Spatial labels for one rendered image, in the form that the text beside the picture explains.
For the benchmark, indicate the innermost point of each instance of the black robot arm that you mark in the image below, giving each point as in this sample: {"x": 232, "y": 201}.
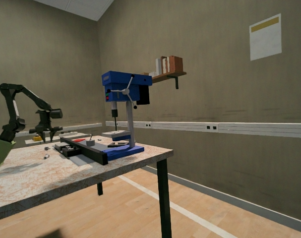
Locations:
{"x": 16, "y": 124}

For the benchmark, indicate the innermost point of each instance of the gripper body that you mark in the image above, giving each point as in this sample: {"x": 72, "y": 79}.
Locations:
{"x": 56, "y": 128}

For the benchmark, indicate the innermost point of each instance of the blue drill press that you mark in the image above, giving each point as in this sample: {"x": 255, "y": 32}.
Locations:
{"x": 125, "y": 87}

